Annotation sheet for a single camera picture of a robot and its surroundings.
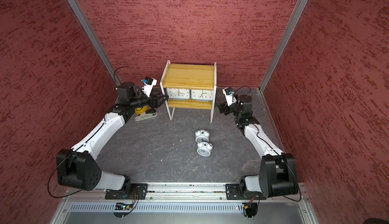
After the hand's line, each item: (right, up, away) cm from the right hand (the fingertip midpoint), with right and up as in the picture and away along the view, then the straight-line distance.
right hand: (222, 100), depth 85 cm
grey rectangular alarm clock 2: (-11, +3, +5) cm, 13 cm away
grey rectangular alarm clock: (-26, +4, +6) cm, 27 cm away
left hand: (-32, +2, -6) cm, 33 cm away
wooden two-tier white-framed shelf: (-19, +13, -4) cm, 23 cm away
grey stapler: (-48, -10, +17) cm, 52 cm away
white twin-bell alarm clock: (-11, -21, 0) cm, 24 cm away
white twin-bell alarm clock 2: (-10, -27, -4) cm, 29 cm away
